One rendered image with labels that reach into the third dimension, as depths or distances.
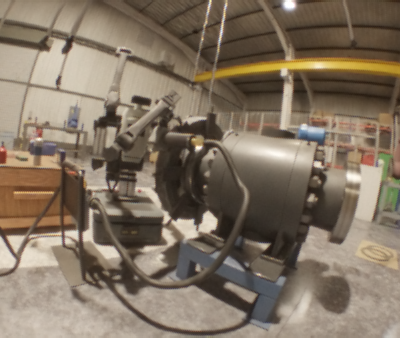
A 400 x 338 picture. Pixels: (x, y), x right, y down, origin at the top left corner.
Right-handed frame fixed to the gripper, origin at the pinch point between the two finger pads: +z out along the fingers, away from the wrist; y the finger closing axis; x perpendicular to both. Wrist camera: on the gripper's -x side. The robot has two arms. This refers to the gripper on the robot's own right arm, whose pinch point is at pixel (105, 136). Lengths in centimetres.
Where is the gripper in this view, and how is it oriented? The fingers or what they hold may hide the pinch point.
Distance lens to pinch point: 96.2
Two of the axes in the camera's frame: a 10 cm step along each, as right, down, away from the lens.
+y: 8.7, 1.1, 4.9
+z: 0.9, 9.2, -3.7
